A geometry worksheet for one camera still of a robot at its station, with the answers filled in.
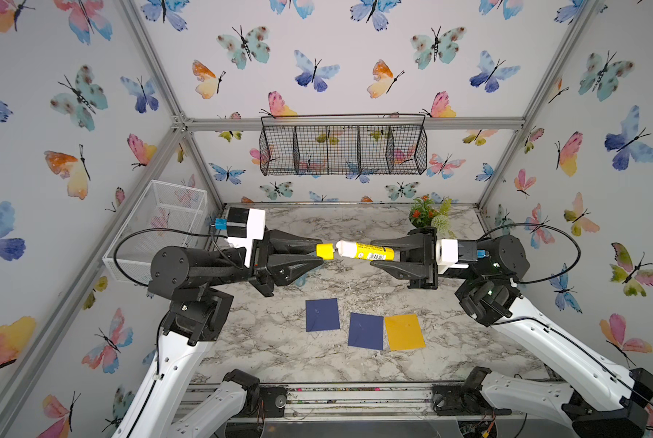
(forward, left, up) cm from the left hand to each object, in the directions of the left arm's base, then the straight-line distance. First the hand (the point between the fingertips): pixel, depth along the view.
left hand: (317, 257), depth 42 cm
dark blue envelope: (+7, -12, -52) cm, 54 cm away
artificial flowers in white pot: (+43, -36, -37) cm, 67 cm away
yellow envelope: (+7, -24, -52) cm, 58 cm away
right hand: (+1, -10, 0) cm, 10 cm away
